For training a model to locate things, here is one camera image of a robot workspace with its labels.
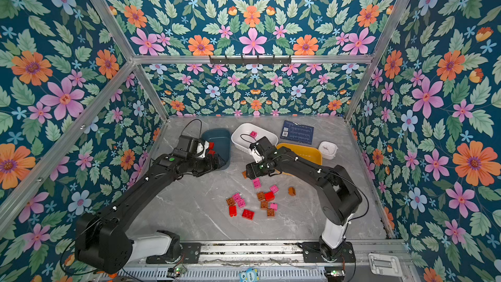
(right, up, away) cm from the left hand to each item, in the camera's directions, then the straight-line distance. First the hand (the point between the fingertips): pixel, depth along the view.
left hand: (222, 163), depth 81 cm
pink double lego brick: (+14, -11, +11) cm, 21 cm away
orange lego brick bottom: (+21, -21, +1) cm, 30 cm away
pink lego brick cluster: (+7, -18, +6) cm, 20 cm away
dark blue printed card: (+34, +14, +30) cm, 48 cm away
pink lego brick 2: (+23, -13, +8) cm, 27 cm away
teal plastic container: (-7, +11, +26) cm, 29 cm away
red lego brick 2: (+20, -16, +7) cm, 27 cm away
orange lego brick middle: (+17, -19, +5) cm, 26 cm away
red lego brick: (+4, -21, +3) cm, 22 cm away
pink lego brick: (+22, -19, +4) cm, 29 cm away
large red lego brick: (+11, -22, +1) cm, 25 cm away
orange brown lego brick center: (+16, -16, +7) cm, 24 cm away
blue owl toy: (+13, -37, -13) cm, 42 cm away
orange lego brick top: (+8, -6, +9) cm, 14 cm away
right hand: (+15, -3, +7) cm, 16 cm away
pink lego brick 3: (+12, +13, +29) cm, 33 cm away
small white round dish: (+52, +5, +20) cm, 56 cm away
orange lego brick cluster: (+2, -18, +5) cm, 19 cm away
